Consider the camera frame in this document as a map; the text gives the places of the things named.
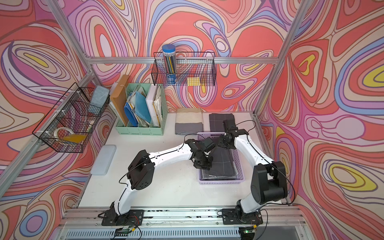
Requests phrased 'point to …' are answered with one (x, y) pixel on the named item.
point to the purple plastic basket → (214, 137)
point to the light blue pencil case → (103, 160)
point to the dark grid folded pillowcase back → (216, 121)
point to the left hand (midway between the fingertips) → (213, 169)
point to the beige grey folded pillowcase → (188, 120)
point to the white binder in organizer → (150, 99)
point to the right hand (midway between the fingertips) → (224, 146)
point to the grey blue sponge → (100, 96)
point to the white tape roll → (62, 128)
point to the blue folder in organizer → (131, 118)
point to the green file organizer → (143, 128)
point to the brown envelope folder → (119, 98)
